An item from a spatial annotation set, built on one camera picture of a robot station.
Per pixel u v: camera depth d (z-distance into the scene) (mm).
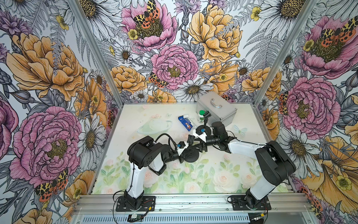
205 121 937
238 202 739
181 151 798
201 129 730
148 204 730
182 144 764
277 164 468
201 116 1002
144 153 541
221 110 994
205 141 771
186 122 1052
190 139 749
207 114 881
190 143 794
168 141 828
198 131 730
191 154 890
